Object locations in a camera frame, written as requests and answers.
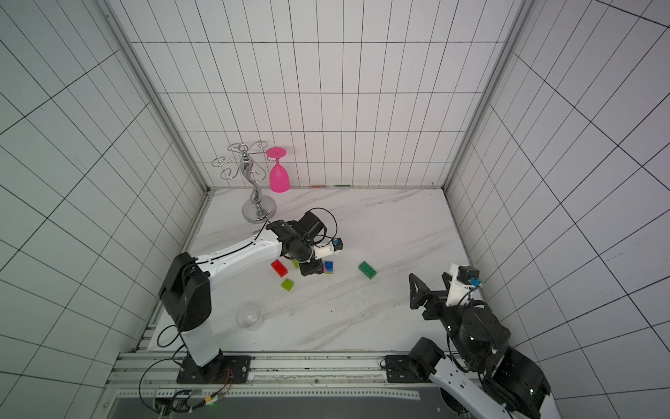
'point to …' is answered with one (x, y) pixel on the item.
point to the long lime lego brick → (295, 264)
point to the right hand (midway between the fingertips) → (423, 273)
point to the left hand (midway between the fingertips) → (312, 269)
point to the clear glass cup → (249, 316)
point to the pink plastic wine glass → (279, 178)
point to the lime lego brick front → (328, 272)
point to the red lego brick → (281, 270)
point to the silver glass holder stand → (258, 209)
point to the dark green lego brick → (366, 270)
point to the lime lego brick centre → (287, 285)
